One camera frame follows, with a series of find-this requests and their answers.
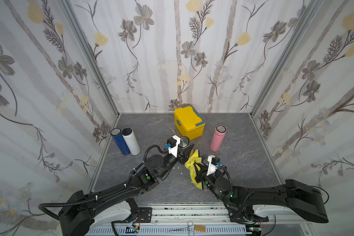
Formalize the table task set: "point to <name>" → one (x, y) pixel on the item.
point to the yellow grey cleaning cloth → (193, 158)
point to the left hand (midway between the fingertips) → (188, 141)
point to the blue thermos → (117, 134)
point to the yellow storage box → (189, 122)
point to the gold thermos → (185, 142)
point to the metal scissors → (190, 223)
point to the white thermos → (130, 137)
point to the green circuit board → (130, 230)
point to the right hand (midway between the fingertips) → (195, 163)
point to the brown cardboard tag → (200, 228)
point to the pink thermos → (218, 137)
